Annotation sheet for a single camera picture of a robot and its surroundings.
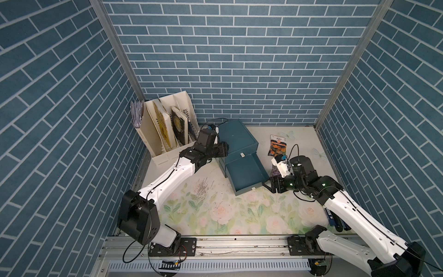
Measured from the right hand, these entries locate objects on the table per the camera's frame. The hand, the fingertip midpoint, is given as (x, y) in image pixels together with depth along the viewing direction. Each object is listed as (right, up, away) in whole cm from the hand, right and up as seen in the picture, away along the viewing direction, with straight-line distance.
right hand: (269, 182), depth 75 cm
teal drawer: (-9, +1, +14) cm, 17 cm away
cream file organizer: (-62, +24, +20) cm, 69 cm away
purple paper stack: (-65, +35, +13) cm, 75 cm away
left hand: (-18, +15, +8) cm, 24 cm away
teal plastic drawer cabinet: (-12, +18, +9) cm, 23 cm away
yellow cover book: (-53, +27, +19) cm, 62 cm away
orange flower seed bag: (+14, +15, +36) cm, 41 cm away
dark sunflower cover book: (-47, +28, +25) cm, 60 cm away
